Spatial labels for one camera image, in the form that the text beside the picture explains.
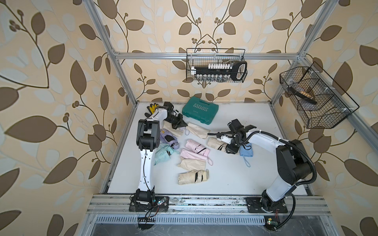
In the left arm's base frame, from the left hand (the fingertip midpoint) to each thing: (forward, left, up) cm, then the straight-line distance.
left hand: (184, 122), depth 102 cm
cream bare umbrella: (-37, -7, -1) cm, 37 cm away
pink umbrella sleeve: (-23, -3, -2) cm, 23 cm away
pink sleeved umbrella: (-18, -5, -1) cm, 19 cm away
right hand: (-18, -30, -2) cm, 35 cm away
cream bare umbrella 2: (-16, -21, -1) cm, 27 cm away
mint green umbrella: (-23, +12, -2) cm, 26 cm away
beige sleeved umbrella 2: (-6, -12, -3) cm, 13 cm away
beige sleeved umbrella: (-6, +4, -4) cm, 8 cm away
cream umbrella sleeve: (-29, -6, -4) cm, 30 cm away
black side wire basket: (-9, -71, +30) cm, 77 cm away
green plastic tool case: (+11, -14, 0) cm, 18 cm away
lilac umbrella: (-12, +10, -2) cm, 16 cm away
